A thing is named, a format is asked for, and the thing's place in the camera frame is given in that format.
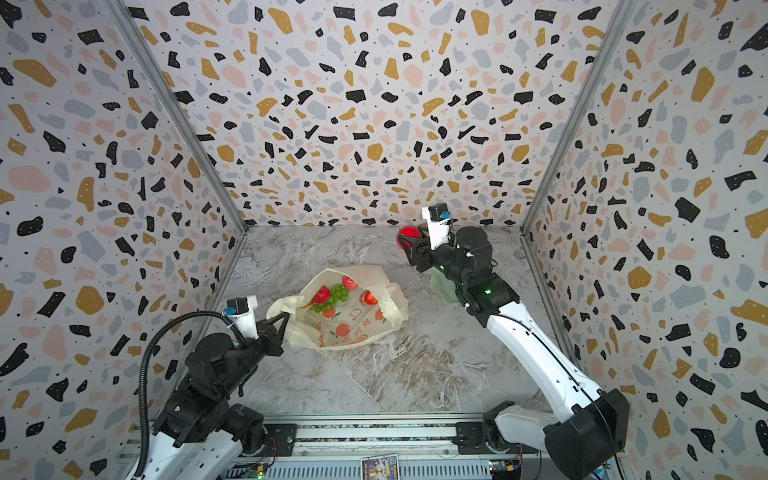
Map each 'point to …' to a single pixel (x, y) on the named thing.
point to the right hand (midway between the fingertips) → (411, 234)
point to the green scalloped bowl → (446, 287)
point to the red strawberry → (370, 298)
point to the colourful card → (380, 468)
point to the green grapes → (338, 293)
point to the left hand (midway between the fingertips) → (292, 314)
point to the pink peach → (349, 282)
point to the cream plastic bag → (343, 306)
